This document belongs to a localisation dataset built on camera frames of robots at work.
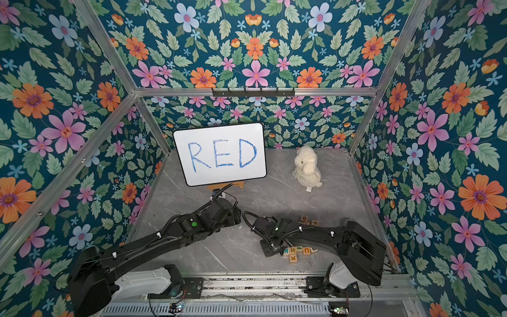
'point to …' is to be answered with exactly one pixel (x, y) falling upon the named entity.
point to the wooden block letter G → (304, 218)
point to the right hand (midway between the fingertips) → (271, 247)
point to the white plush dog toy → (306, 170)
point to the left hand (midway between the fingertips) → (239, 213)
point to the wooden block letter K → (293, 257)
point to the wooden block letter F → (315, 223)
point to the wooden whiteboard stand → (212, 187)
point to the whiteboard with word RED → (222, 154)
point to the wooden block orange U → (306, 250)
